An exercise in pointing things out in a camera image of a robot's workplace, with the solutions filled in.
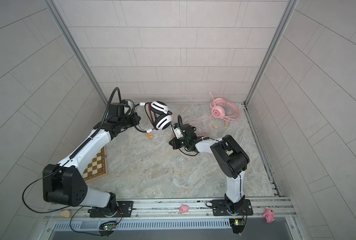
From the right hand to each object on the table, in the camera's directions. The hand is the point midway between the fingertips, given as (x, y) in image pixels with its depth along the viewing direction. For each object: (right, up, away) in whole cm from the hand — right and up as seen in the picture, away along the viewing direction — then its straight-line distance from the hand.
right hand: (169, 143), depth 91 cm
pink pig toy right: (+48, -28, -23) cm, 61 cm away
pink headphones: (+36, +22, +13) cm, 44 cm away
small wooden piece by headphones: (+38, +12, +11) cm, 42 cm away
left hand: (-14, +18, -8) cm, 24 cm away
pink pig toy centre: (+9, -27, -22) cm, 36 cm away
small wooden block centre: (-14, +4, +5) cm, 15 cm away
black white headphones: (-2, +16, -22) cm, 27 cm away
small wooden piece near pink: (+31, +10, +11) cm, 34 cm away
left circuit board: (-24, -31, -27) cm, 47 cm away
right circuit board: (+34, -33, -23) cm, 53 cm away
